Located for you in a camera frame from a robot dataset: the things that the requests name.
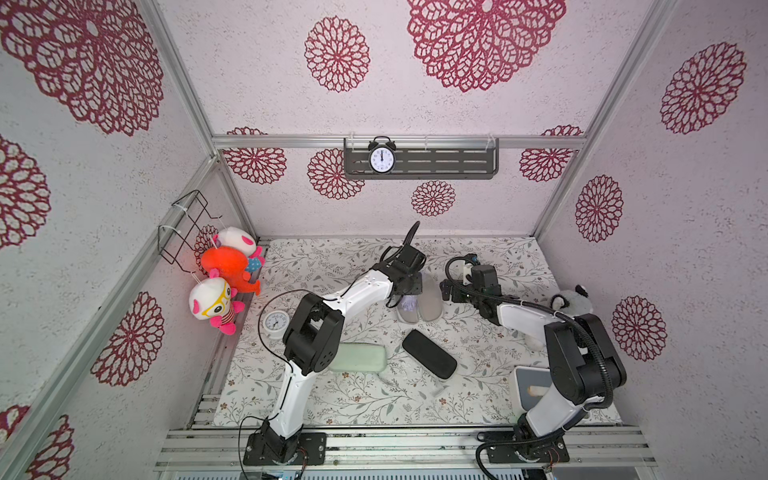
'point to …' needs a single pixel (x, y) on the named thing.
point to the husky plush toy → (572, 302)
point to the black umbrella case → (433, 355)
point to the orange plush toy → (231, 264)
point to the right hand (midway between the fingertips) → (453, 279)
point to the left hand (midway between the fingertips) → (413, 284)
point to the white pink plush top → (243, 241)
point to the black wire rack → (176, 235)
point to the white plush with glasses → (211, 298)
